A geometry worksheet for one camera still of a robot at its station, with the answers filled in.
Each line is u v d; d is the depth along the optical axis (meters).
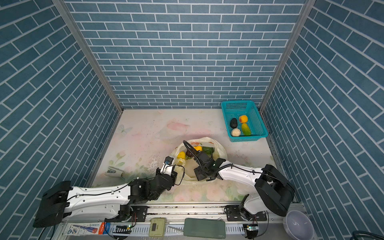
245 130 1.04
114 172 0.87
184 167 0.81
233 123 1.08
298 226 0.70
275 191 0.43
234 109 1.18
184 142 0.71
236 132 1.01
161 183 0.56
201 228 0.71
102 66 0.96
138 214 0.74
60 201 0.46
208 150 0.93
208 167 0.66
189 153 0.91
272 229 0.72
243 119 1.09
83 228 0.69
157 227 0.69
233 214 0.74
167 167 0.64
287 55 0.89
